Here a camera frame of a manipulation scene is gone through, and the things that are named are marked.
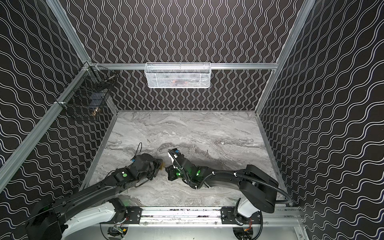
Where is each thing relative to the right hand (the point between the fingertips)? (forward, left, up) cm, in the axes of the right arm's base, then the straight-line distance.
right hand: (166, 170), depth 80 cm
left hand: (+2, -1, +3) cm, 4 cm away
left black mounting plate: (-19, +15, -10) cm, 26 cm away
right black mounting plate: (-20, -32, -10) cm, 39 cm away
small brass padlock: (+2, +2, +1) cm, 3 cm away
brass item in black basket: (+24, +39, +20) cm, 50 cm away
